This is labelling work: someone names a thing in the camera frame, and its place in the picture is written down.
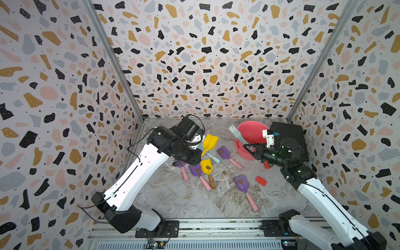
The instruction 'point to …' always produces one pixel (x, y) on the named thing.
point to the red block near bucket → (266, 166)
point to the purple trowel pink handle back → (223, 152)
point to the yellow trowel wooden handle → (207, 167)
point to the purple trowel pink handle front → (242, 182)
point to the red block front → (260, 180)
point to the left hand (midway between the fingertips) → (200, 160)
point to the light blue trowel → (201, 147)
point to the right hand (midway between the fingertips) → (244, 147)
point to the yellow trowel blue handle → (209, 144)
